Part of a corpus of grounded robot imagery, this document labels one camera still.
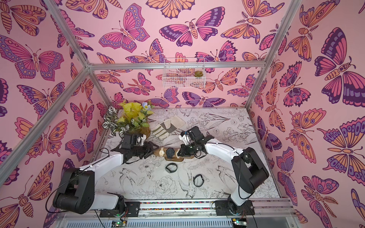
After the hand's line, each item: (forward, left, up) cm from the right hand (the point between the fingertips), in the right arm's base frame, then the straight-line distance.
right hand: (178, 152), depth 85 cm
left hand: (+3, +13, 0) cm, 13 cm away
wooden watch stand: (0, +14, -1) cm, 14 cm away
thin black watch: (-12, -9, -8) cm, 17 cm away
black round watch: (-5, +5, -10) cm, 12 cm away
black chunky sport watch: (0, +5, 0) cm, 5 cm away
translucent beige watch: (+1, +1, 0) cm, 1 cm away
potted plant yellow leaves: (+20, +33, +9) cm, 40 cm away
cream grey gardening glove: (+22, +14, -9) cm, 28 cm away
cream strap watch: (0, +10, 0) cm, 10 cm away
